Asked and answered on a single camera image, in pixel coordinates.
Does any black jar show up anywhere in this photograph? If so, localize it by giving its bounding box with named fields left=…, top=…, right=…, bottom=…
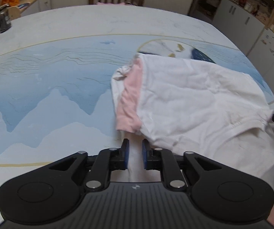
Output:
left=0, top=10, right=12, bottom=34

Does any white t-shirt pink letter print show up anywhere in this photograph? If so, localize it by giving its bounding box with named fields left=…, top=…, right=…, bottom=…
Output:
left=110, top=52, right=274, bottom=196

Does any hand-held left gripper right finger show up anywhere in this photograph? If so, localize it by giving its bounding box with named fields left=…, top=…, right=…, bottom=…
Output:
left=142, top=139, right=223, bottom=191

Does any white sideboard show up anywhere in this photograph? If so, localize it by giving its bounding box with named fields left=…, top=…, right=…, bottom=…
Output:
left=15, top=0, right=53, bottom=18

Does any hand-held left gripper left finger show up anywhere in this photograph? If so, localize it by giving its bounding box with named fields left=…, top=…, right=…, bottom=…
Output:
left=49, top=138, right=130, bottom=191

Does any long white cabinet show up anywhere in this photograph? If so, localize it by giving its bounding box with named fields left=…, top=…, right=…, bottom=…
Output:
left=212, top=0, right=274, bottom=101

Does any row of shelf knick-knacks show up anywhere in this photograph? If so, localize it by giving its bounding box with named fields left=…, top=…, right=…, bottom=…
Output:
left=224, top=0, right=274, bottom=37

